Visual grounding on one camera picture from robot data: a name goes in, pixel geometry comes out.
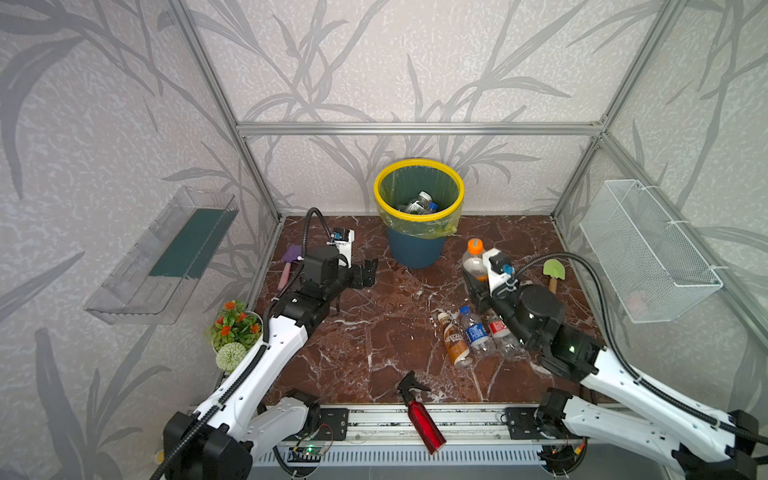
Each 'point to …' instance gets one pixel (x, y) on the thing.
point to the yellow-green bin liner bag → (402, 185)
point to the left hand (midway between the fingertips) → (367, 250)
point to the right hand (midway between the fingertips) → (475, 257)
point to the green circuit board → (304, 454)
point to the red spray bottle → (419, 415)
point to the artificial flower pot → (233, 333)
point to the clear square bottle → (419, 206)
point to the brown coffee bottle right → (454, 339)
